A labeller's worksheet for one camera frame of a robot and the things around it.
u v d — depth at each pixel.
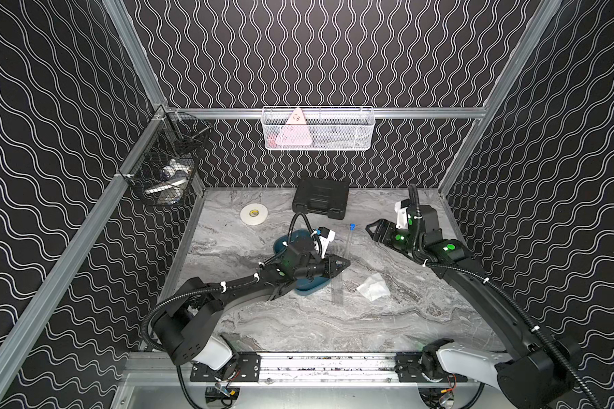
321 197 1.11
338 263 0.78
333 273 0.73
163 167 0.84
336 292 0.90
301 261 0.65
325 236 0.74
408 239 0.64
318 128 1.29
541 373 0.38
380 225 0.69
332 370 0.76
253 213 1.12
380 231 0.69
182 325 0.43
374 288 0.90
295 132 0.90
